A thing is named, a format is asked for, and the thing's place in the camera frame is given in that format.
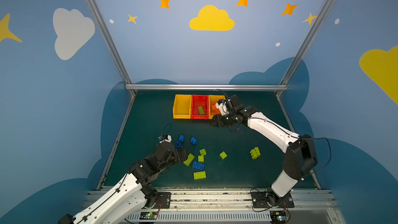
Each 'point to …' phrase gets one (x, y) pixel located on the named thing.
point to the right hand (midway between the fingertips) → (214, 121)
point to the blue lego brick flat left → (178, 144)
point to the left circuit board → (148, 215)
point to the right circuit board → (278, 215)
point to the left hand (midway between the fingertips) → (184, 153)
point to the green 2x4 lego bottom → (199, 175)
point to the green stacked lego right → (255, 153)
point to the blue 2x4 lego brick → (198, 165)
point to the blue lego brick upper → (181, 138)
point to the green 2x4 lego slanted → (190, 158)
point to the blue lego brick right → (193, 140)
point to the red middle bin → (198, 100)
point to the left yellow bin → (182, 108)
